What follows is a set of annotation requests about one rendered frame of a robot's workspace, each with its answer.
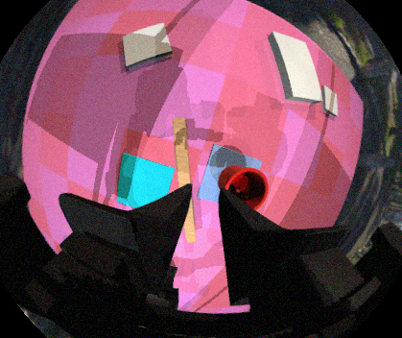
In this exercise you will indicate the beige square block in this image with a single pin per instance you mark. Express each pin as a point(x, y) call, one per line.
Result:
point(329, 100)

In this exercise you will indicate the olive brown flat bar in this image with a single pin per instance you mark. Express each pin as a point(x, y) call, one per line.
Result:
point(183, 172)

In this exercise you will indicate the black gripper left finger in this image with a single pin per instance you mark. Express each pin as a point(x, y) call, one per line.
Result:
point(148, 234)

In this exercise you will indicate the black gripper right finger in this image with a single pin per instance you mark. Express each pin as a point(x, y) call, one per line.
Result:
point(256, 249)

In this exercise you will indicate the white square block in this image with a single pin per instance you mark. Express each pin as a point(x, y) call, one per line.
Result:
point(146, 44)

